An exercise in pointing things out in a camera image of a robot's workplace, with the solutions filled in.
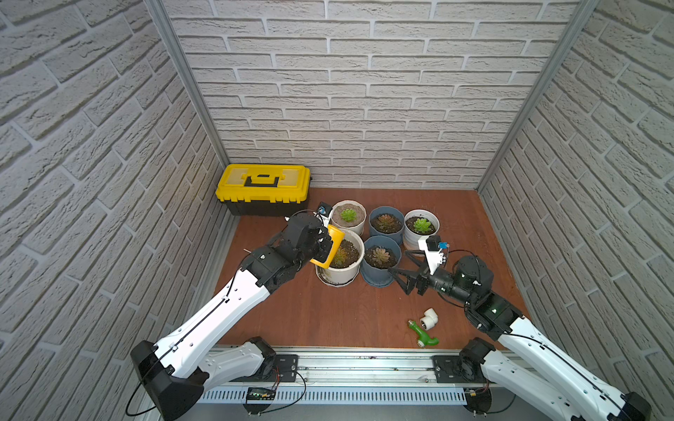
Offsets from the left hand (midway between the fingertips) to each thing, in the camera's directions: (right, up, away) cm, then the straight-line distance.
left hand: (319, 225), depth 73 cm
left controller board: (-17, -48, -1) cm, 51 cm away
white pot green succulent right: (+35, 0, +21) cm, 41 cm away
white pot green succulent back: (+9, +3, +21) cm, 23 cm away
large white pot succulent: (+7, -14, +6) cm, 17 cm away
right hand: (+23, -9, -3) cm, 25 cm away
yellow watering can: (+5, -4, +2) cm, 7 cm away
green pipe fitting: (+32, -35, +5) cm, 47 cm away
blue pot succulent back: (+23, 0, +23) cm, 33 cm away
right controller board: (+44, -48, -4) cm, 65 cm away
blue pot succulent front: (+20, -10, +14) cm, 27 cm away
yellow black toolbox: (-24, +12, +24) cm, 36 cm away
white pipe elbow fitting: (+34, -31, +8) cm, 47 cm away
